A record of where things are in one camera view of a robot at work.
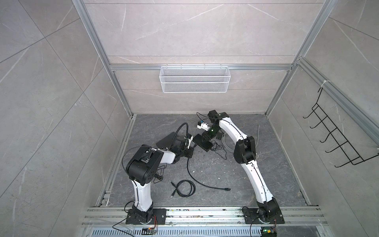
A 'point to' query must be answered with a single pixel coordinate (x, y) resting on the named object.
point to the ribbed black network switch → (201, 141)
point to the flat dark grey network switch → (166, 141)
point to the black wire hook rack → (353, 156)
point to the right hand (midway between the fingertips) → (204, 138)
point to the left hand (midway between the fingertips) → (193, 146)
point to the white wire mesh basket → (195, 79)
